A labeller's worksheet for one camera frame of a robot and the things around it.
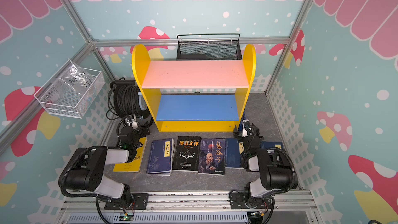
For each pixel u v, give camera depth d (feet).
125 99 2.87
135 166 2.77
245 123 2.51
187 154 2.93
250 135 2.49
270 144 3.09
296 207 2.42
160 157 2.80
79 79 2.42
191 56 3.07
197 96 3.59
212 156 2.86
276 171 1.49
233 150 2.92
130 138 2.39
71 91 2.36
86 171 1.49
